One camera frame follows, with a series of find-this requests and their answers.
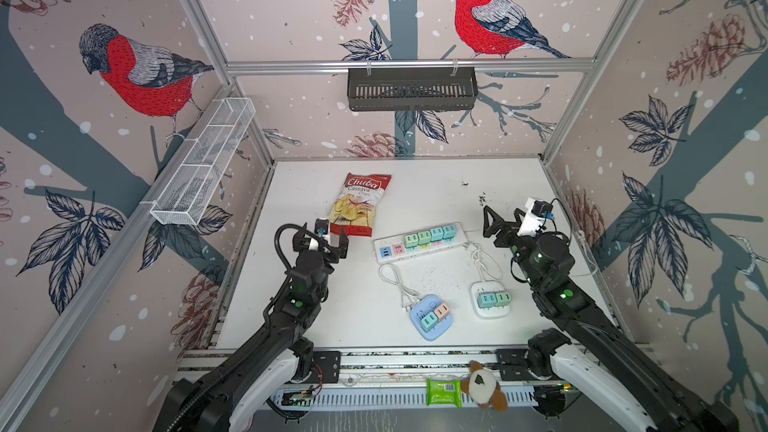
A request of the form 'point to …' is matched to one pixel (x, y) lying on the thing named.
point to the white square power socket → (485, 287)
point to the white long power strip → (391, 248)
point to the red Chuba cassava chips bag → (354, 207)
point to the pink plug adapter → (441, 311)
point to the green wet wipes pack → (444, 392)
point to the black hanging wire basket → (412, 91)
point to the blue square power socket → (422, 305)
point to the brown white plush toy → (483, 387)
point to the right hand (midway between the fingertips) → (497, 211)
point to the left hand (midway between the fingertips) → (321, 226)
